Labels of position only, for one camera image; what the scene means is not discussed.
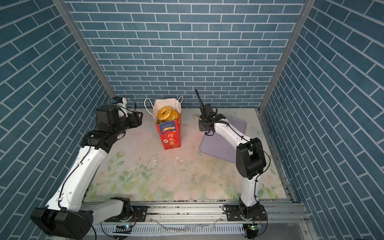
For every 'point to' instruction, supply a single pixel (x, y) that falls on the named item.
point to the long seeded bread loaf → (173, 116)
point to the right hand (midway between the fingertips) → (202, 123)
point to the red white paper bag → (170, 133)
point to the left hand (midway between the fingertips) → (138, 113)
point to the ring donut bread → (164, 113)
